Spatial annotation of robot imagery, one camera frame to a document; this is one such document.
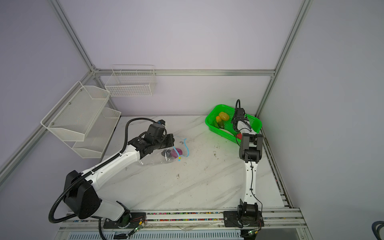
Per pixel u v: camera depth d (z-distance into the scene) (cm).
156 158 96
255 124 103
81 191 41
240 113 95
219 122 111
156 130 62
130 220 73
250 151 66
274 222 74
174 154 84
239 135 101
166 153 84
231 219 74
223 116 115
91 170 44
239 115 93
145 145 57
